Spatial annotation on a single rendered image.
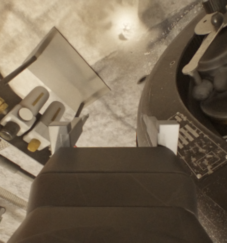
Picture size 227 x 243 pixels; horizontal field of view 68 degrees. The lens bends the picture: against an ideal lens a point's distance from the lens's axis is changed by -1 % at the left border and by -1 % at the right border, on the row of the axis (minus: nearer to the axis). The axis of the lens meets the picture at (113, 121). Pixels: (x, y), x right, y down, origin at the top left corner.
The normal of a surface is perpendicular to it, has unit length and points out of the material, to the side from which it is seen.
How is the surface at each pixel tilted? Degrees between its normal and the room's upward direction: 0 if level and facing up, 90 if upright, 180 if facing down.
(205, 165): 90
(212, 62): 52
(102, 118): 0
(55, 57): 0
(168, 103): 90
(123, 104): 0
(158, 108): 90
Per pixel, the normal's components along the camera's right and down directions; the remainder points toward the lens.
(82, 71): -0.13, 0.65
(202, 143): -0.63, -0.64
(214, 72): -0.48, 0.77
